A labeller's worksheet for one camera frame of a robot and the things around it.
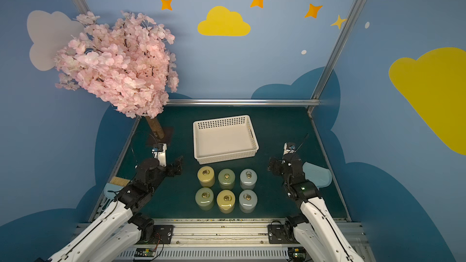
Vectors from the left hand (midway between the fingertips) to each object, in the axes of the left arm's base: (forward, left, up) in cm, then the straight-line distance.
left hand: (172, 155), depth 80 cm
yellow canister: (-17, -25, -7) cm, 31 cm away
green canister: (-7, -24, -8) cm, 27 cm away
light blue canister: (-6, -35, -8) cm, 36 cm away
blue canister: (-16, -34, -8) cm, 39 cm away
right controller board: (-34, -55, -19) cm, 67 cm away
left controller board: (-35, +7, -17) cm, 40 cm away
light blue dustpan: (-2, -72, -15) cm, 74 cm away
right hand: (+1, -51, -1) cm, 51 cm away
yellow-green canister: (-6, -15, -8) cm, 18 cm away
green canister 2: (-16, -16, -8) cm, 24 cm away
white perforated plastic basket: (+22, -19, -19) cm, 35 cm away
